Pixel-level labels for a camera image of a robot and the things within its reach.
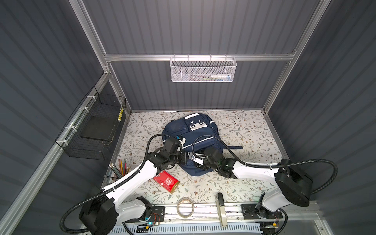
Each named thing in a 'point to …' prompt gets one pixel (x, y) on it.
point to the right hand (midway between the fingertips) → (198, 153)
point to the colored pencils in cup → (122, 169)
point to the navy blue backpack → (196, 132)
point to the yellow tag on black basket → (120, 114)
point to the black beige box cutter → (220, 200)
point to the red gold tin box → (167, 181)
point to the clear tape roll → (178, 205)
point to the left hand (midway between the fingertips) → (190, 158)
